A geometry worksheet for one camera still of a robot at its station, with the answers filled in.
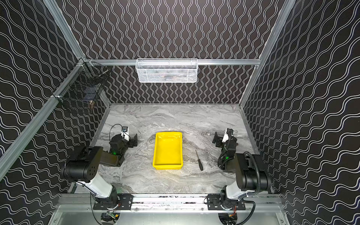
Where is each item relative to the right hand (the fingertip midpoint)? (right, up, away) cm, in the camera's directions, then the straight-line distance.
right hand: (224, 133), depth 91 cm
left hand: (-61, 0, +3) cm, 61 cm away
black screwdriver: (-17, -18, -3) cm, 25 cm away
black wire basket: (-95, +33, +4) cm, 101 cm away
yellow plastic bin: (-37, -12, +1) cm, 39 cm away
